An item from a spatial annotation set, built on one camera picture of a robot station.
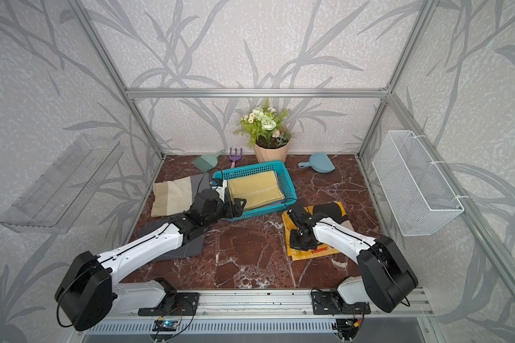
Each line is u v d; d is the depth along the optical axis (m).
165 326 0.71
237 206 0.74
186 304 0.73
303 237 0.71
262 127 0.91
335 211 0.96
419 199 0.60
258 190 1.02
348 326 0.71
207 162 1.16
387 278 0.42
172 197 1.01
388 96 0.95
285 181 0.99
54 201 0.66
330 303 0.68
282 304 0.75
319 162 1.18
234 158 1.20
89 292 0.40
